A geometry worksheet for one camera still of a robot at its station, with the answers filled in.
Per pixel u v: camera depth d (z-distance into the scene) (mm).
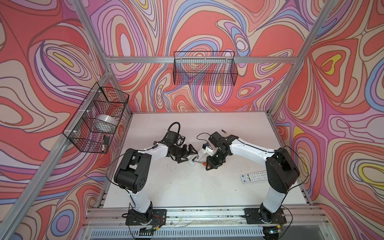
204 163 849
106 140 735
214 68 959
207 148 808
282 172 471
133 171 480
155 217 731
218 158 737
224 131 1078
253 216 732
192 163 907
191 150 837
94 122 690
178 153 806
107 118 736
